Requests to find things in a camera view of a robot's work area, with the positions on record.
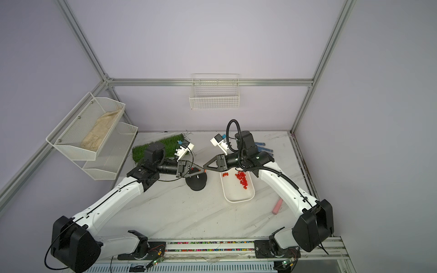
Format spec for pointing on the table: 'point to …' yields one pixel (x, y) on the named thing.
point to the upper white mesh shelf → (82, 136)
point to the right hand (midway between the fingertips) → (207, 169)
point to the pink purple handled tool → (277, 207)
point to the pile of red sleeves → (241, 176)
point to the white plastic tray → (233, 189)
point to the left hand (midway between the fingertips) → (201, 173)
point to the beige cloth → (94, 139)
